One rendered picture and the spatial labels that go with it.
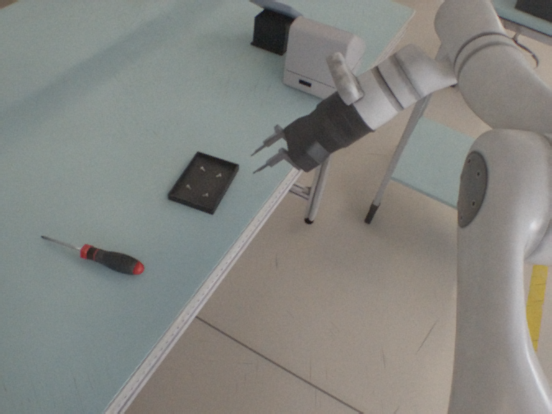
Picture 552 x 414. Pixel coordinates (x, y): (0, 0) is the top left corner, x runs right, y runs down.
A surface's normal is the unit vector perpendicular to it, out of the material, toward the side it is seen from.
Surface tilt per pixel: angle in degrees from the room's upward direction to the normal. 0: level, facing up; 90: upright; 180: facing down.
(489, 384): 67
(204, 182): 0
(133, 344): 0
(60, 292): 0
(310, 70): 90
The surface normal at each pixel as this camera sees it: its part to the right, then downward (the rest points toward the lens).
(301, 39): -0.44, 0.67
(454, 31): -0.82, -0.36
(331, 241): 0.10, -0.63
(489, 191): -0.94, -0.19
